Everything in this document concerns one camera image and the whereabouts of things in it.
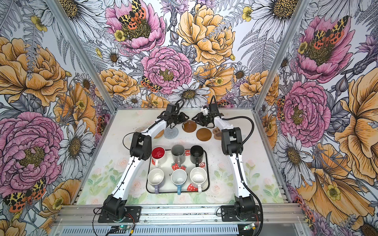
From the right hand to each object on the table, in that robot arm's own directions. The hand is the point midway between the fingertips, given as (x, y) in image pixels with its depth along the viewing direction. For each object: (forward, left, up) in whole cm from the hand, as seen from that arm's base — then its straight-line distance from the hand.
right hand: (193, 122), depth 110 cm
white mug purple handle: (-40, +22, 0) cm, 46 cm away
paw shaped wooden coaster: (-9, -17, -3) cm, 19 cm away
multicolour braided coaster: (-4, +38, -1) cm, 39 cm away
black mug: (-27, -1, +1) cm, 27 cm away
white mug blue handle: (-40, +9, +1) cm, 41 cm away
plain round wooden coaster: (-9, -7, -2) cm, 12 cm away
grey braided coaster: (-9, +16, -1) cm, 18 cm away
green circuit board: (-63, +35, -2) cm, 71 cm away
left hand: (+3, +4, -1) cm, 5 cm away
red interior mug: (-26, +23, +2) cm, 34 cm away
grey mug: (-26, +10, +2) cm, 28 cm away
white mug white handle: (-39, -2, -1) cm, 39 cm away
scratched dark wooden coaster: (-1, +3, -3) cm, 5 cm away
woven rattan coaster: (-21, +20, +15) cm, 32 cm away
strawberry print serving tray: (-32, +16, -3) cm, 36 cm away
